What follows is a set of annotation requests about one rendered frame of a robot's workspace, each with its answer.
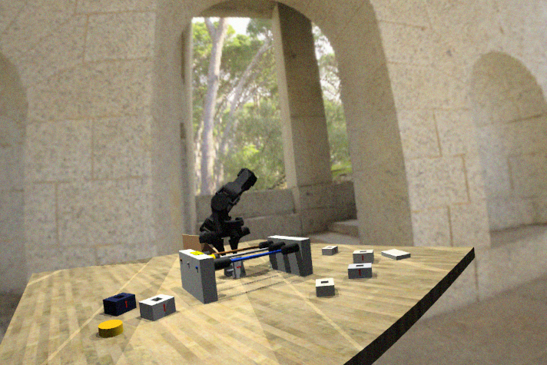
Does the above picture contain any yellow short cylinder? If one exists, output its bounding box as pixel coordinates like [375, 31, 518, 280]
[98, 320, 124, 338]

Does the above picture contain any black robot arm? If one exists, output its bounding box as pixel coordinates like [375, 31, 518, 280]
[199, 168, 257, 236]

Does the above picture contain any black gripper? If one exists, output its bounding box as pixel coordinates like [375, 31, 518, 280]
[199, 214, 250, 253]

